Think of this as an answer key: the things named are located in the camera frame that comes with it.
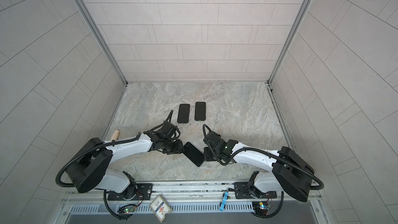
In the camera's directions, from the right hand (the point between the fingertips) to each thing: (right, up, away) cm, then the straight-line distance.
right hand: (204, 159), depth 81 cm
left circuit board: (-32, -14, -16) cm, 39 cm away
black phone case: (-3, +23, +21) cm, 32 cm away
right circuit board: (+25, -16, -13) cm, 33 cm away
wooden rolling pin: (-51, +10, +6) cm, 52 cm away
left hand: (-9, +4, +4) cm, 11 cm away
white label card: (-18, -15, -15) cm, 28 cm away
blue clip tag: (+8, -15, -14) cm, 22 cm away
